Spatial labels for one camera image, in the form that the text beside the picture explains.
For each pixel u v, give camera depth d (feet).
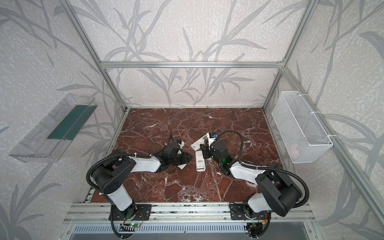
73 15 2.41
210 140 2.53
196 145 3.19
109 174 1.56
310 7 2.33
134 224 2.32
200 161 2.96
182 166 2.89
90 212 2.48
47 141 2.08
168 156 2.37
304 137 1.99
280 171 1.46
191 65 3.06
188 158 2.95
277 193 1.41
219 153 2.16
